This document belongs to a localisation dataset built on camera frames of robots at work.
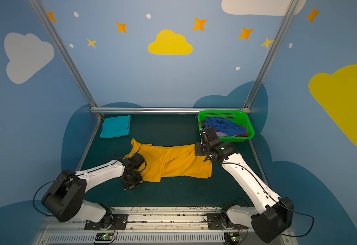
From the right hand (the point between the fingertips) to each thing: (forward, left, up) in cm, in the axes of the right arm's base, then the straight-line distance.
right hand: (200, 145), depth 79 cm
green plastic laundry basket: (+37, -31, -14) cm, 50 cm away
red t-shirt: (+22, -32, -17) cm, 43 cm away
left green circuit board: (-40, +45, -21) cm, 64 cm away
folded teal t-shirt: (+27, +62, -20) cm, 71 cm away
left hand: (-16, +32, -20) cm, 41 cm away
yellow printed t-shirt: (-4, +12, -12) cm, 17 cm away
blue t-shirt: (+26, -19, -13) cm, 35 cm away
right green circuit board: (-37, -16, -22) cm, 46 cm away
